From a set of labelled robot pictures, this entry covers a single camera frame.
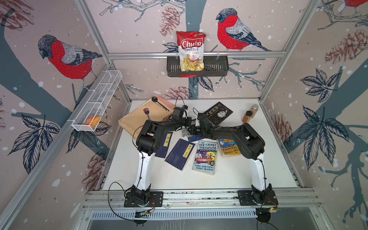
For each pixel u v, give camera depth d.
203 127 0.81
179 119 0.86
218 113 1.10
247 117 1.01
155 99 1.21
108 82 0.90
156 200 0.73
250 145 0.55
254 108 1.01
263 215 0.71
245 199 0.73
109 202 0.73
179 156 0.88
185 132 0.95
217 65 0.95
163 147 0.92
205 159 0.86
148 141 0.58
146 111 1.12
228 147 0.88
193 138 0.97
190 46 0.82
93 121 0.64
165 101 1.19
